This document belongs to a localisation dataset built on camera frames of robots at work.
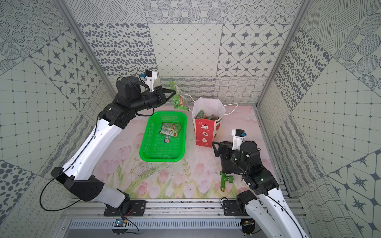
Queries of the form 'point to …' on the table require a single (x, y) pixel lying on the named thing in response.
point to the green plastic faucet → (230, 178)
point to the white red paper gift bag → (206, 129)
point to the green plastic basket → (152, 147)
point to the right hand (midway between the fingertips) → (219, 145)
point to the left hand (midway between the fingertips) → (175, 87)
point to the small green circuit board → (119, 223)
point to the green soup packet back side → (170, 129)
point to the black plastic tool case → (228, 166)
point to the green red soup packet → (201, 115)
